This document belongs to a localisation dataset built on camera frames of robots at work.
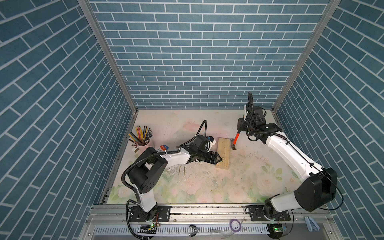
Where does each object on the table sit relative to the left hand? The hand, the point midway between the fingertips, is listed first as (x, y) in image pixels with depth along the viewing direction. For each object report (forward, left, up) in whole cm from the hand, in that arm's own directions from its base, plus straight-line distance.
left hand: (220, 160), depth 86 cm
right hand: (+15, -12, +17) cm, 26 cm away
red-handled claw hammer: (+13, -10, -1) cm, 17 cm away
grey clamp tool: (-31, -41, -3) cm, 51 cm away
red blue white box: (+12, +35, -7) cm, 38 cm away
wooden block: (+8, -3, -2) cm, 9 cm away
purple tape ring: (-32, -7, -5) cm, 33 cm away
